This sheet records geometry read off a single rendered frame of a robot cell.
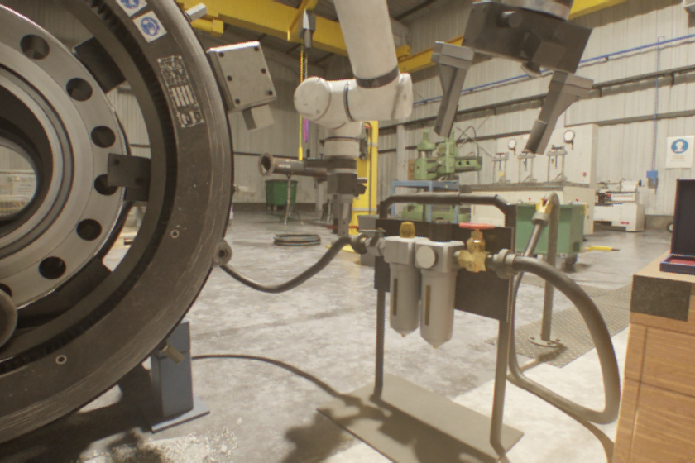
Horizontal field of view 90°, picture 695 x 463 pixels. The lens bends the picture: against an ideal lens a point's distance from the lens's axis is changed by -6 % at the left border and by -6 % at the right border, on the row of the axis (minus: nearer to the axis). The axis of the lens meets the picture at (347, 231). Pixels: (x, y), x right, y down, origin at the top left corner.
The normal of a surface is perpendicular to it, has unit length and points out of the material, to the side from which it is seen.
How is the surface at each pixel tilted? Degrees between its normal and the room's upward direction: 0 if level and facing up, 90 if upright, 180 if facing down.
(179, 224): 90
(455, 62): 113
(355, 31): 138
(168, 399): 90
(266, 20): 90
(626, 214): 90
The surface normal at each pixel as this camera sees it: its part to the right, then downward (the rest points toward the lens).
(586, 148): -0.90, 0.02
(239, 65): 0.67, 0.07
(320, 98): -0.40, 0.09
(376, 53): 0.19, 0.72
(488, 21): 0.09, 0.47
